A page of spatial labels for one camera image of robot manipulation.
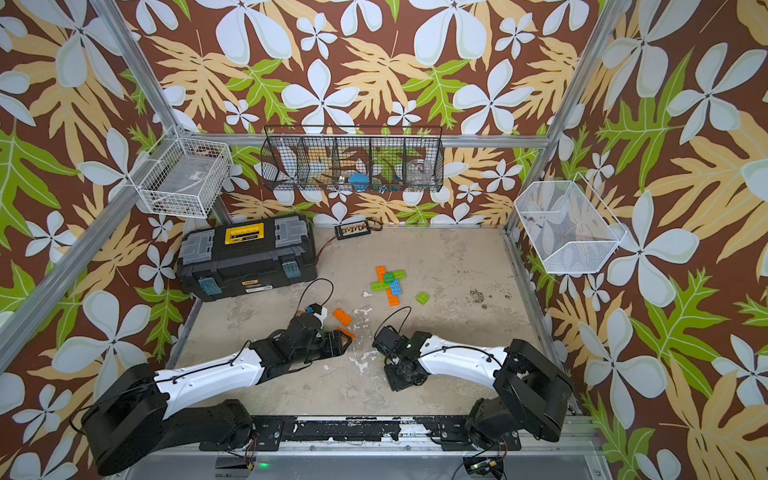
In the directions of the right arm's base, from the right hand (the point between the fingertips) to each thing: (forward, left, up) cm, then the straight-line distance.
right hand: (394, 381), depth 83 cm
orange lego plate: (+20, +16, +1) cm, 26 cm away
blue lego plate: (+31, -1, +2) cm, 31 cm away
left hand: (+10, +13, +7) cm, 18 cm away
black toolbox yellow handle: (+30, +46, +18) cm, 58 cm away
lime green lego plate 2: (+37, -3, +1) cm, 37 cm away
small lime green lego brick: (+26, -10, +2) cm, 28 cm away
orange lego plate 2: (+14, +15, +2) cm, 20 cm away
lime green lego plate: (+31, +4, +2) cm, 31 cm away
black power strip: (+58, +16, +2) cm, 60 cm away
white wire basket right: (+34, -50, +27) cm, 67 cm away
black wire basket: (+62, +13, +32) cm, 71 cm away
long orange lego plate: (+26, -1, +1) cm, 26 cm away
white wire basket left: (+47, +62, +35) cm, 86 cm away
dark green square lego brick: (+34, +1, +3) cm, 34 cm away
